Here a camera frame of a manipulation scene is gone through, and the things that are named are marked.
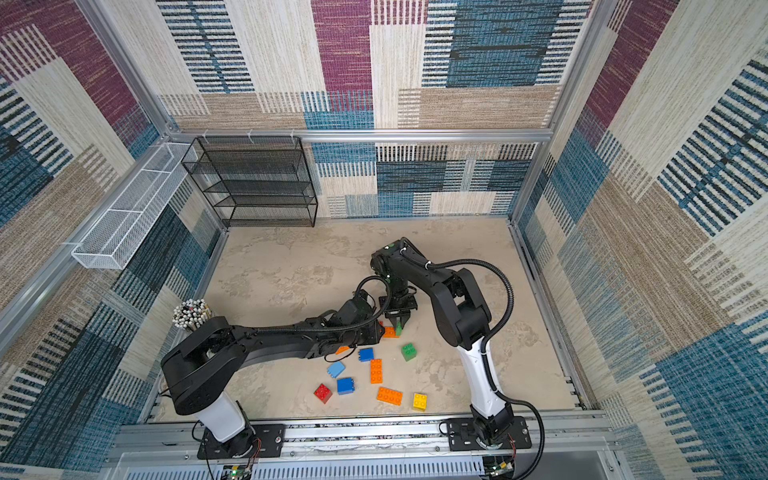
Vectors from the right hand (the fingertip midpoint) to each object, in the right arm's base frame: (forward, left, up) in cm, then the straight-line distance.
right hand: (402, 329), depth 88 cm
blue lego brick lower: (-15, +16, -3) cm, 22 cm away
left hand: (-1, +4, 0) cm, 4 cm away
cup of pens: (-2, +53, +15) cm, 55 cm away
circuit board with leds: (-32, -21, -4) cm, 39 cm away
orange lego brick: (-12, +14, +15) cm, 24 cm away
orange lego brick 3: (-17, +4, -3) cm, 18 cm away
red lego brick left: (-17, +21, 0) cm, 27 cm away
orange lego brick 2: (-11, +7, -3) cm, 13 cm away
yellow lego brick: (-19, -4, -1) cm, 20 cm away
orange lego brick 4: (0, +3, -2) cm, 4 cm away
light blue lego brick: (-10, +19, -4) cm, 22 cm away
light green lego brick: (0, +1, +1) cm, 1 cm away
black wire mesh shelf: (+52, +52, +14) cm, 75 cm away
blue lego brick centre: (-7, +10, -2) cm, 12 cm away
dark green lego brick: (-6, -2, -1) cm, 7 cm away
